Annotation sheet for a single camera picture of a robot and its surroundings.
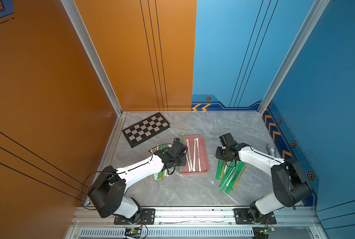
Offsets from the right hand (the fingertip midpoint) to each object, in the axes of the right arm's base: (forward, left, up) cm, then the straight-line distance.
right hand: (217, 154), depth 92 cm
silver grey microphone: (+3, -35, 0) cm, 35 cm away
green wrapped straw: (-8, -1, -3) cm, 9 cm away
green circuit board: (-40, +44, -5) cm, 60 cm away
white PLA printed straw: (+8, +12, -2) cm, 15 cm away
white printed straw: (+6, +18, -2) cm, 19 cm away
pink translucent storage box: (-2, +13, -3) cm, 14 cm away
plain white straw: (+3, +14, -3) cm, 15 cm away
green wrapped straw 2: (-10, -6, -2) cm, 12 cm away
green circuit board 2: (-38, -19, -3) cm, 43 cm away
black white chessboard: (+19, +49, +1) cm, 53 cm away
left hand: (-4, +21, +5) cm, 22 cm away
